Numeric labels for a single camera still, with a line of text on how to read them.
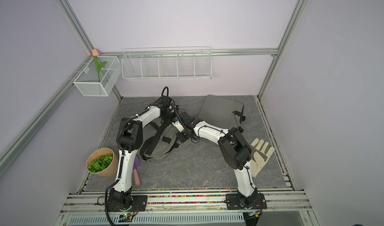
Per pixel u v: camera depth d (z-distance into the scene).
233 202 0.74
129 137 0.61
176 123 0.85
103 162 0.75
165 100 0.89
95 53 0.89
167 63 0.97
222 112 1.07
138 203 0.74
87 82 0.77
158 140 0.91
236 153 0.51
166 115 0.90
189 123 0.74
